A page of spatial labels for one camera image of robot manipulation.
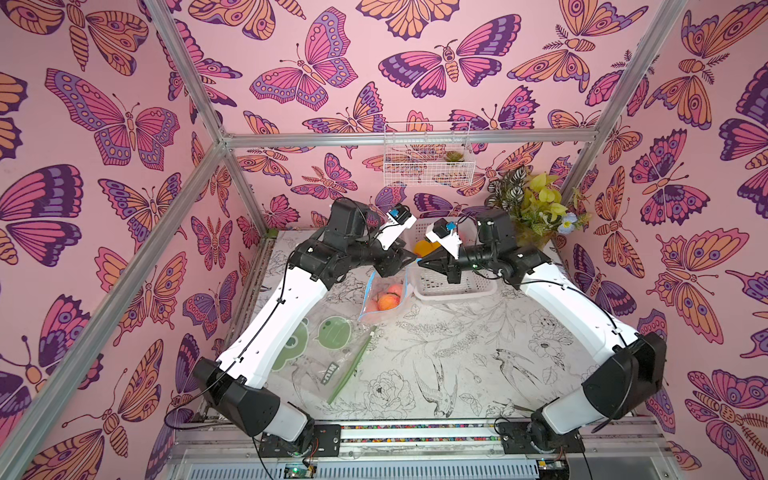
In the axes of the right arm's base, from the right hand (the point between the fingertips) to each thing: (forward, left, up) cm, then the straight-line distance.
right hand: (424, 257), depth 73 cm
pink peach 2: (-2, +14, -20) cm, 25 cm away
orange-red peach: (-3, +9, -16) cm, 19 cm away
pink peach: (0, +7, -15) cm, 17 cm away
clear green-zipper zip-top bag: (-13, +29, -29) cm, 43 cm away
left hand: (-1, +3, +5) cm, 6 cm away
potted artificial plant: (+27, -37, -7) cm, 46 cm away
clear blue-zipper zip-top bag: (+12, +14, -31) cm, 36 cm away
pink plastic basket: (+11, -6, -29) cm, 32 cm away
